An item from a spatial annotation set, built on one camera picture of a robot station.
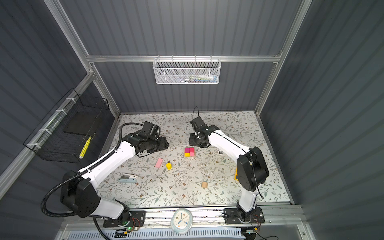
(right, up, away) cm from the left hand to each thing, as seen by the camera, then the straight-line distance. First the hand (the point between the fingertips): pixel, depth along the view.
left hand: (166, 145), depth 84 cm
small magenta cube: (+11, -5, +13) cm, 17 cm away
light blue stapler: (-24, -19, +2) cm, 31 cm away
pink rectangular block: (+14, -7, +10) cm, 19 cm away
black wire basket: (-48, +7, -10) cm, 50 cm away
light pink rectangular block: (-6, -12, +9) cm, 16 cm away
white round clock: (+10, -35, -13) cm, 38 cm away
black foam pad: (-41, +12, -9) cm, 43 cm away
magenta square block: (+14, -4, +12) cm, 20 cm away
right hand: (+16, +1, +5) cm, 16 cm away
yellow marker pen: (-35, +1, -15) cm, 38 cm away
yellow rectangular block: (+11, -7, +10) cm, 17 cm away
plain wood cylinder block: (+22, -23, +1) cm, 31 cm away
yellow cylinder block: (0, -14, +7) cm, 15 cm away
